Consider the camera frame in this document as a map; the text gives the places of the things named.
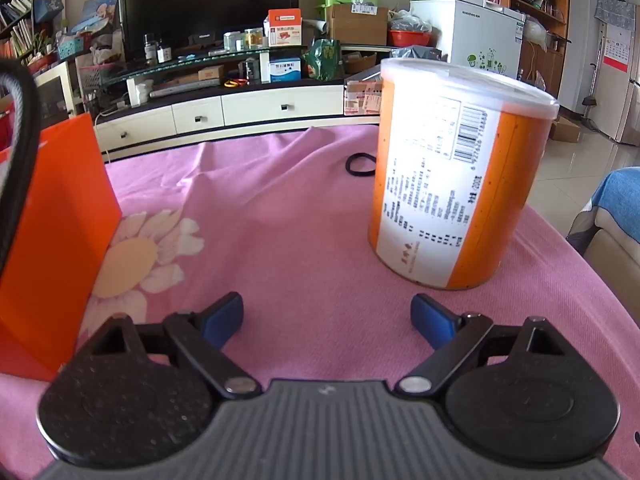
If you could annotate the wall calendar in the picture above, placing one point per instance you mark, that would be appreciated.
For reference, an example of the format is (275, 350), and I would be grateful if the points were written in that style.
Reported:
(616, 50)

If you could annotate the pink floral tablecloth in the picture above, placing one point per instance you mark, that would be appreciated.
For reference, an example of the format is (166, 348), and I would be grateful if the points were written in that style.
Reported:
(280, 230)

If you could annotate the small cardboard box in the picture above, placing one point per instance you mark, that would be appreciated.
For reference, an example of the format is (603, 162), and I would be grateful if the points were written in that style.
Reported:
(565, 130)

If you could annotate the bookshelf with books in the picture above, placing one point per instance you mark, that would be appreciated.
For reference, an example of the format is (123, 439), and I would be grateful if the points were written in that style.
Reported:
(20, 10)

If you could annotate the brown cardboard box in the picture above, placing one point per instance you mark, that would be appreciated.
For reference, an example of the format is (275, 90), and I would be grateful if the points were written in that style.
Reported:
(357, 25)

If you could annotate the red plastic basin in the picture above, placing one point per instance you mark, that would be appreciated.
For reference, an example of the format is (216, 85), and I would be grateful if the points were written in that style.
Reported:
(409, 38)

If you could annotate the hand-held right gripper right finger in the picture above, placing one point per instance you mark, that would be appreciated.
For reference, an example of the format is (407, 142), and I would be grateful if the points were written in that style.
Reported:
(431, 320)

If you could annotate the blue sofa cover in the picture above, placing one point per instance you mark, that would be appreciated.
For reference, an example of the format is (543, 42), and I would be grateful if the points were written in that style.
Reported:
(617, 200)

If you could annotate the white refrigerator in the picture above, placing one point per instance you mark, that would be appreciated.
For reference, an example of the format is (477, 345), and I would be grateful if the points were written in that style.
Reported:
(617, 100)

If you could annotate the box with pink labels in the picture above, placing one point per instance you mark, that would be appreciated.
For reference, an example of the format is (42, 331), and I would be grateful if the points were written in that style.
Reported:
(362, 97)

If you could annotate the white television stand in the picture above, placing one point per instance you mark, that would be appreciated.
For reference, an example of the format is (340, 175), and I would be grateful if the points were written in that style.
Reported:
(250, 107)

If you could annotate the black television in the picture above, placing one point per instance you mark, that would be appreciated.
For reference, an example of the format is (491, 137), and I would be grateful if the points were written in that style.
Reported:
(205, 0)

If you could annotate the orange cardboard box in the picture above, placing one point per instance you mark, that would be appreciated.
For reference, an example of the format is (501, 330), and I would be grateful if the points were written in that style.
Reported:
(50, 235)

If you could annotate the orange and white medicine box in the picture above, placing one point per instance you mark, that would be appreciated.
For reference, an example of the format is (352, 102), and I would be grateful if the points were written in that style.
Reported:
(285, 27)

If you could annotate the beige sofa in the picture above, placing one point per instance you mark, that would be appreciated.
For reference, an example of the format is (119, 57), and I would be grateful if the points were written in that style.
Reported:
(607, 255)

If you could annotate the wooden shelf unit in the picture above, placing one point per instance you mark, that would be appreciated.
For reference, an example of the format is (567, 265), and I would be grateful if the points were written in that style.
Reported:
(542, 15)

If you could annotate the orange canister with white label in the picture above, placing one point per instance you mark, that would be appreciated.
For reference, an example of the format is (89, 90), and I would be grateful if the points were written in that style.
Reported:
(450, 185)

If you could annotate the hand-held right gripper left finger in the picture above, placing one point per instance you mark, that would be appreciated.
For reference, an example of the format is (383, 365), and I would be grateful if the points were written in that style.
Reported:
(225, 317)

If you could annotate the white chest freezer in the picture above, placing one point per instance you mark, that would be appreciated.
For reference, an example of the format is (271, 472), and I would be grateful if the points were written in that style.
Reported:
(475, 35)

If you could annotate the blue and white box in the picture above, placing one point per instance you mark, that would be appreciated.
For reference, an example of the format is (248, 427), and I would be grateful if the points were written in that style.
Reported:
(286, 70)

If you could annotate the green snack bag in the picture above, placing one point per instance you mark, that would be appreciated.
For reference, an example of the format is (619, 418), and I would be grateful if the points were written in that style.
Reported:
(322, 60)

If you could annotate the glass door cabinet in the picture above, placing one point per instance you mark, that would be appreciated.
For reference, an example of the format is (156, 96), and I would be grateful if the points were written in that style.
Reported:
(55, 95)

